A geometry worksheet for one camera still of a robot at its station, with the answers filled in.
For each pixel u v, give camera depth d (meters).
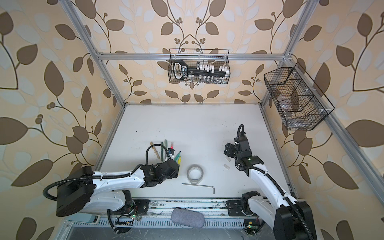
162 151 0.95
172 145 0.98
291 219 0.39
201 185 0.82
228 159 0.91
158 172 0.64
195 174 0.85
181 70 0.84
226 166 0.89
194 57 0.91
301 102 0.74
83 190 0.41
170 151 0.75
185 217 0.69
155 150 0.94
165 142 0.99
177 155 0.91
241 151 0.64
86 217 0.67
